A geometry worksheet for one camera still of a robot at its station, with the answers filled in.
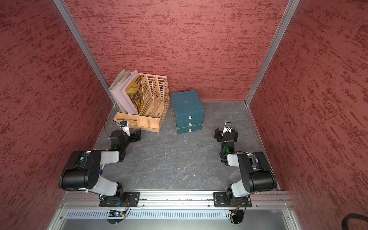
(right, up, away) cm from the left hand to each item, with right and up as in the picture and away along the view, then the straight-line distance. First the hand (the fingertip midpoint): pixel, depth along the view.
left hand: (134, 131), depth 94 cm
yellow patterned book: (-1, +27, +3) cm, 27 cm away
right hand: (+61, +1, -1) cm, 62 cm away
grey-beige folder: (-9, +38, +1) cm, 39 cm away
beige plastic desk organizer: (+11, +23, +16) cm, 30 cm away
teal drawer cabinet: (+37, +13, -9) cm, 41 cm away
